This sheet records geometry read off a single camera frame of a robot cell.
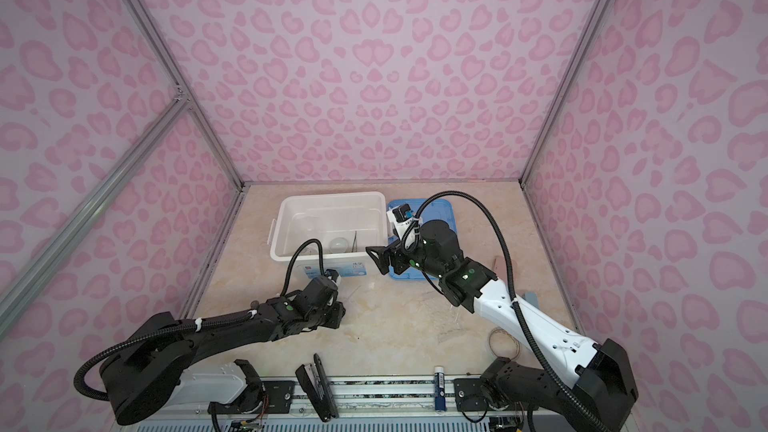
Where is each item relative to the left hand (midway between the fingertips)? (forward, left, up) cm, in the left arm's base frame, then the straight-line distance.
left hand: (345, 308), depth 86 cm
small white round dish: (+21, +4, 0) cm, 22 cm away
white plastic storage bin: (+29, +1, +3) cm, 29 cm away
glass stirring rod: (+5, -2, -1) cm, 6 cm away
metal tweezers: (+22, -1, -1) cm, 22 cm away
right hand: (+7, -12, +25) cm, 29 cm away
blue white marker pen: (-21, -25, 0) cm, 32 cm away
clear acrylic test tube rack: (-3, -29, -3) cm, 29 cm away
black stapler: (-19, +6, +1) cm, 20 cm away
